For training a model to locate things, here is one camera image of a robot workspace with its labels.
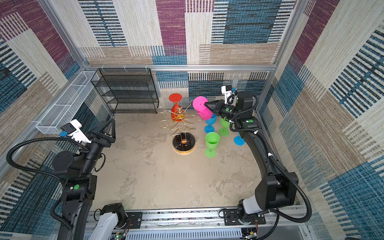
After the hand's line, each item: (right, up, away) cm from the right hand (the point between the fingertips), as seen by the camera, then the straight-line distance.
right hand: (204, 106), depth 71 cm
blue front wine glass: (+25, -20, +31) cm, 45 cm away
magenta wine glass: (0, -2, +6) cm, 7 cm away
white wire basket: (-84, +2, +25) cm, 88 cm away
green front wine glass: (+16, -14, +35) cm, 41 cm away
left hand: (-37, -7, -14) cm, 40 cm away
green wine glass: (+6, -18, +19) cm, 27 cm away
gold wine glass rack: (-12, -21, +28) cm, 37 cm away
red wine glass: (-14, -1, +7) cm, 15 cm away
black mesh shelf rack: (-54, +16, +39) cm, 68 cm away
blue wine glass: (+7, -11, +37) cm, 39 cm away
